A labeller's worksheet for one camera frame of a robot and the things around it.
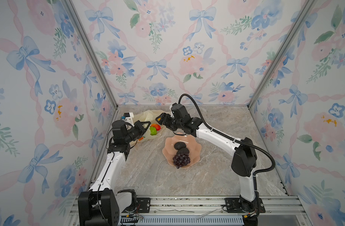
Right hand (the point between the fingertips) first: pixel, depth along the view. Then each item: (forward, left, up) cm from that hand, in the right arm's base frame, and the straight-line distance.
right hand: (159, 120), depth 81 cm
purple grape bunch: (-17, -13, -15) cm, 26 cm away
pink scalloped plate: (-6, -21, -20) cm, 29 cm away
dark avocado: (-6, -11, -18) cm, 22 cm away
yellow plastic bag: (0, +5, +4) cm, 7 cm away
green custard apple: (+5, +7, -17) cm, 19 cm away
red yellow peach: (+9, +4, -18) cm, 20 cm away
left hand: (-3, +4, +3) cm, 6 cm away
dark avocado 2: (-9, -13, -20) cm, 25 cm away
